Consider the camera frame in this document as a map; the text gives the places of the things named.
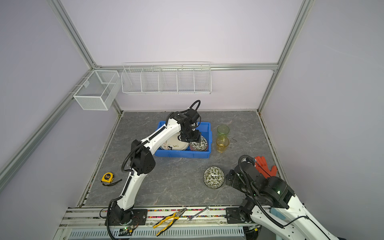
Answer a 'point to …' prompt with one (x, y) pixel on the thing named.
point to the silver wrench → (190, 219)
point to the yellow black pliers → (176, 216)
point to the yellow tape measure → (108, 177)
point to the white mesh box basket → (98, 92)
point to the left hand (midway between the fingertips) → (197, 143)
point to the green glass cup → (223, 130)
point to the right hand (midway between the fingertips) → (232, 180)
